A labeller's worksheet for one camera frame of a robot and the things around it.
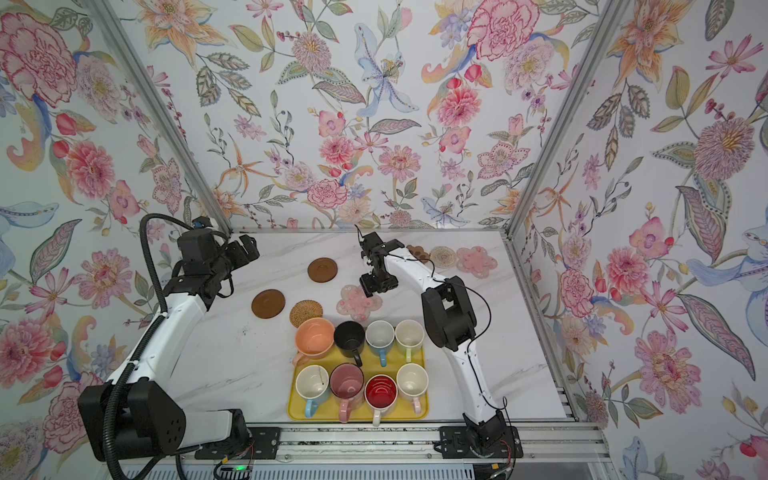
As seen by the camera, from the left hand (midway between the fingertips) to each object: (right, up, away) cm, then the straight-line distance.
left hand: (246, 244), depth 82 cm
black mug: (+28, -27, +5) cm, 39 cm away
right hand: (+34, -14, +18) cm, 41 cm away
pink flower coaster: (+72, -5, +30) cm, 78 cm away
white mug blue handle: (+36, -26, +6) cm, 45 cm away
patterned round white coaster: (+61, -3, +32) cm, 68 cm away
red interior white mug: (+37, -40, -1) cm, 54 cm away
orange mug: (+17, -28, +8) cm, 34 cm away
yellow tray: (+23, -43, -4) cm, 49 cm away
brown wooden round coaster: (-1, -19, +18) cm, 26 cm away
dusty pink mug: (+28, -38, +1) cm, 47 cm away
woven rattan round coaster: (+11, -21, +16) cm, 29 cm away
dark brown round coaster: (+15, -8, +28) cm, 33 cm away
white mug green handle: (+45, -27, +8) cm, 54 cm away
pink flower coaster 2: (+28, -18, +19) cm, 38 cm away
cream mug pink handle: (+45, -38, 0) cm, 59 cm away
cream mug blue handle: (+18, -37, -2) cm, 42 cm away
